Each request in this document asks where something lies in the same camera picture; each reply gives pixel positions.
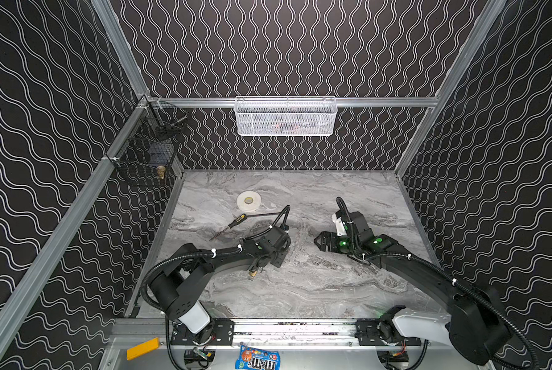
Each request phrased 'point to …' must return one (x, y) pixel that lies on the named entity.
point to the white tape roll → (249, 201)
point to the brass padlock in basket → (161, 172)
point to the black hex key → (264, 213)
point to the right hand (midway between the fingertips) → (324, 242)
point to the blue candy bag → (254, 359)
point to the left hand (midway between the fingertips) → (286, 253)
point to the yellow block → (143, 348)
